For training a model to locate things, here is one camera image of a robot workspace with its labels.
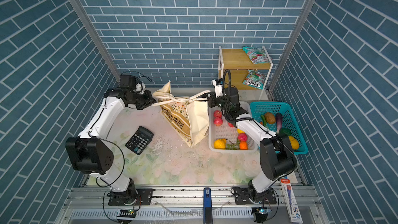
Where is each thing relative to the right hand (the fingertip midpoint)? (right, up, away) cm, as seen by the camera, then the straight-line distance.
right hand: (206, 91), depth 84 cm
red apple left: (+8, -18, +12) cm, 23 cm away
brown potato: (+41, -16, +15) cm, 47 cm away
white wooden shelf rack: (+18, +18, +8) cm, 27 cm away
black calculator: (-40, -29, +7) cm, 50 cm away
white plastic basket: (+11, -28, +10) cm, 31 cm away
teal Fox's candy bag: (+32, +9, +18) cm, 38 cm away
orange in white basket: (+21, -31, +2) cm, 37 cm away
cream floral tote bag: (-9, -14, -8) cm, 18 cm away
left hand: (-28, -5, +1) cm, 28 cm away
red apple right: (+7, -14, +18) cm, 24 cm away
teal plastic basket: (+40, -14, +21) cm, 47 cm away
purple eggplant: (+47, -18, +15) cm, 53 cm away
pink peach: (+21, -26, +5) cm, 34 cm away
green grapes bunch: (+15, -32, +4) cm, 35 cm away
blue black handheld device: (+1, -54, -13) cm, 56 cm away
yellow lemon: (+8, -29, +1) cm, 30 cm away
